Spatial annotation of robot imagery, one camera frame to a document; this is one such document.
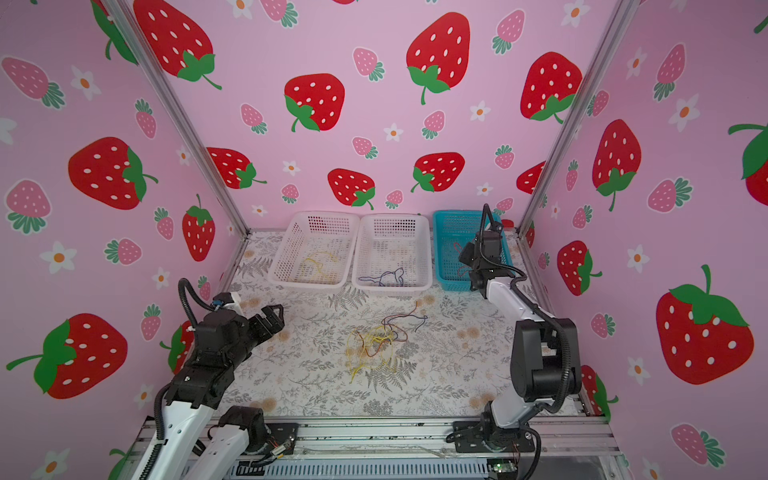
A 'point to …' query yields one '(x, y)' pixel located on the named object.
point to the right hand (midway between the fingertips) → (472, 244)
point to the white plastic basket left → (318, 251)
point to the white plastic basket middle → (394, 252)
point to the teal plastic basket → (452, 230)
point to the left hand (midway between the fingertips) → (270, 312)
